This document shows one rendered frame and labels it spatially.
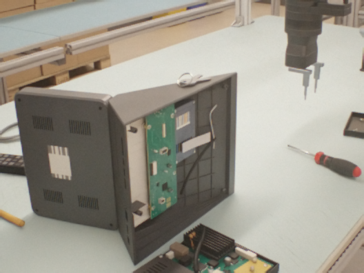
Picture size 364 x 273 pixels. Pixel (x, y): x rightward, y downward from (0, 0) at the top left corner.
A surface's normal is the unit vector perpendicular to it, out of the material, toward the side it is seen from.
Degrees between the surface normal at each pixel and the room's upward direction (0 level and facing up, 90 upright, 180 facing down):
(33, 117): 90
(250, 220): 0
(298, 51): 70
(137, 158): 90
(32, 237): 0
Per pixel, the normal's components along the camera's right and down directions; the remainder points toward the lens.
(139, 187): 0.78, 0.24
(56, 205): -0.33, 0.40
